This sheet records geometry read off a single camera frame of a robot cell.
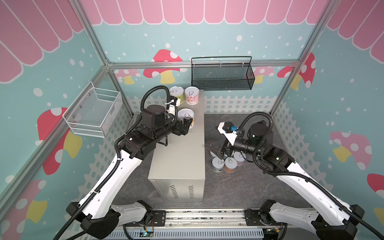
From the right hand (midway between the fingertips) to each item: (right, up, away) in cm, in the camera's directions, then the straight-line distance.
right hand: (211, 136), depth 61 cm
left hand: (-12, +7, +4) cm, 15 cm away
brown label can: (+14, -18, +26) cm, 35 cm away
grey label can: (+6, -18, +26) cm, 32 cm away
